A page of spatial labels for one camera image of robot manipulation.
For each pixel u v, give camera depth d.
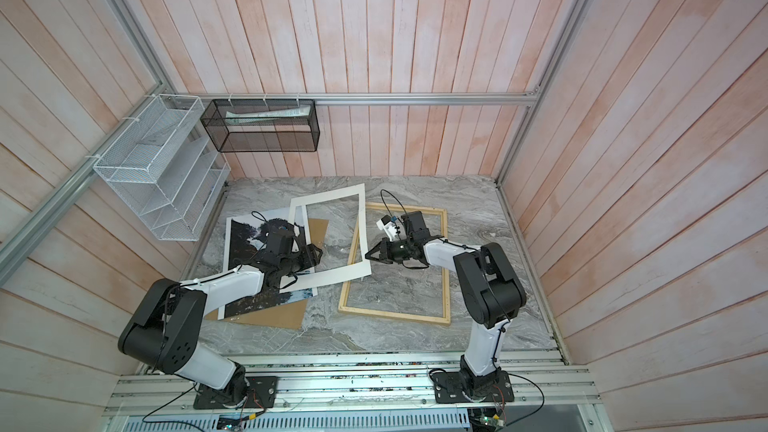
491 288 0.51
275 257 0.72
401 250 0.81
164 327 0.45
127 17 0.75
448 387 0.73
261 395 0.73
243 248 1.01
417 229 0.78
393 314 0.86
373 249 0.88
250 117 0.90
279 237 0.73
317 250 0.89
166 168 0.73
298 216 1.07
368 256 0.90
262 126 1.05
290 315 0.86
